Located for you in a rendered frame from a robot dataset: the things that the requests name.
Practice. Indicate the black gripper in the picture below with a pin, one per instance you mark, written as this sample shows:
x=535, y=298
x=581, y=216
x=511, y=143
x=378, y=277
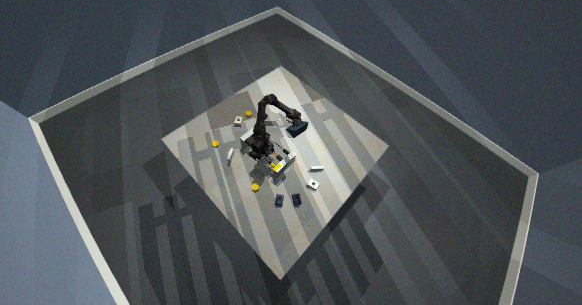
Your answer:
x=255, y=155

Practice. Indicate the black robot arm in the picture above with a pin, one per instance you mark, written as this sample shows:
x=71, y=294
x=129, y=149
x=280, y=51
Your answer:
x=260, y=128

